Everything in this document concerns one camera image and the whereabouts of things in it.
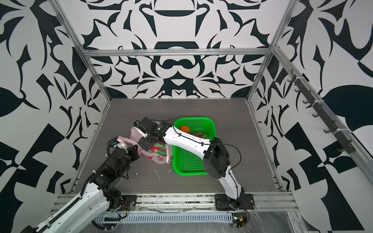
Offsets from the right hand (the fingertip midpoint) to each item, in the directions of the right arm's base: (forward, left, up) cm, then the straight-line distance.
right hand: (146, 137), depth 81 cm
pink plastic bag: (+3, +7, -3) cm, 9 cm away
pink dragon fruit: (-6, -8, -2) cm, 10 cm away
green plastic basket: (-9, -21, -15) cm, 27 cm away
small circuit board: (-36, -47, -17) cm, 62 cm away
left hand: (-2, +5, -3) cm, 6 cm away
